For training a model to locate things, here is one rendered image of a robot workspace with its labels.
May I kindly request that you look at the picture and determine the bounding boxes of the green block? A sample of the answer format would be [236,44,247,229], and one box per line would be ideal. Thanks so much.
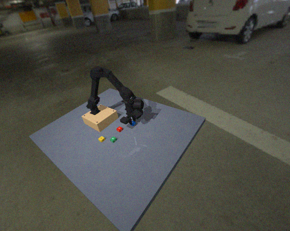
[110,137,117,143]

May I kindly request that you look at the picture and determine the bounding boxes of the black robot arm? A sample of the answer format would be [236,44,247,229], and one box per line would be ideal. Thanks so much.
[87,66,144,119]

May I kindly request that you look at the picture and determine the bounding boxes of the red block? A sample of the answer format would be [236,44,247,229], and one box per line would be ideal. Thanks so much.
[116,127,123,132]

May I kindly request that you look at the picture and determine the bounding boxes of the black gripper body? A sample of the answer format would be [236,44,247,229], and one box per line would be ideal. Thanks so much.
[120,108,135,124]

